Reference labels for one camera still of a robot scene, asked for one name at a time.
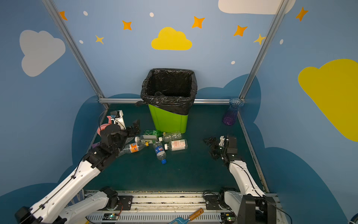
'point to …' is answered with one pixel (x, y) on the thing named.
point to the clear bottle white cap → (168, 137)
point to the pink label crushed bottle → (178, 145)
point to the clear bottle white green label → (138, 139)
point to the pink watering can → (103, 126)
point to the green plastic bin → (167, 122)
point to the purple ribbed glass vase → (231, 113)
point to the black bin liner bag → (171, 90)
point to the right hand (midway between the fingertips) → (206, 143)
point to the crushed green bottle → (153, 132)
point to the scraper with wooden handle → (180, 220)
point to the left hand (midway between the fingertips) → (132, 120)
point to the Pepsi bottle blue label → (160, 151)
